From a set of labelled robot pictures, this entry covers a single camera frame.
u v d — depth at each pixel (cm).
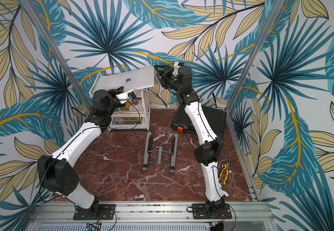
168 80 68
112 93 68
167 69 66
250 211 76
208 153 55
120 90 72
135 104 94
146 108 88
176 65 72
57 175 43
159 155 88
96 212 66
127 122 105
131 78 82
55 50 84
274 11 70
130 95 67
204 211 73
